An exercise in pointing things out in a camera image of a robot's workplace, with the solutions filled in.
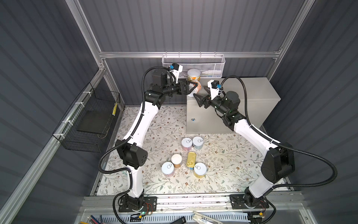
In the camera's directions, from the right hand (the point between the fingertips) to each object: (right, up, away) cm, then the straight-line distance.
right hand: (201, 91), depth 74 cm
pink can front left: (-19, -44, +6) cm, 48 cm away
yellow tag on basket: (-51, -10, +8) cm, 53 cm away
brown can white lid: (-13, -40, +8) cm, 43 cm away
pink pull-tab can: (-7, -32, +17) cm, 37 cm away
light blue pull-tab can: (0, -31, +17) cm, 35 cm away
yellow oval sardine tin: (-5, -41, +10) cm, 42 cm away
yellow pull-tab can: (0, -45, +6) cm, 46 cm away
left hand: (-5, +4, -2) cm, 6 cm away
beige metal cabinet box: (+54, +1, +37) cm, 65 cm away
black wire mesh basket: (-58, -19, -5) cm, 61 cm away
